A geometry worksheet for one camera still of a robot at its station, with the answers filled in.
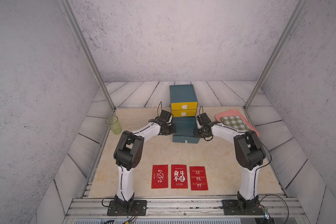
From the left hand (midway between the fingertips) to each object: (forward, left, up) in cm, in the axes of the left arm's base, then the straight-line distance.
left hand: (178, 131), depth 97 cm
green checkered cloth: (+10, -44, -5) cm, 45 cm away
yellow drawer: (+12, -4, +13) cm, 18 cm away
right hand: (-1, -12, -3) cm, 13 cm away
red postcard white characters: (-28, +1, -7) cm, 29 cm away
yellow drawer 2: (+12, -4, +5) cm, 14 cm away
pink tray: (+23, -48, -7) cm, 54 cm away
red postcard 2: (-30, -10, -7) cm, 32 cm away
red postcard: (-28, +12, -8) cm, 31 cm away
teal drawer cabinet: (+22, -4, +15) cm, 27 cm away
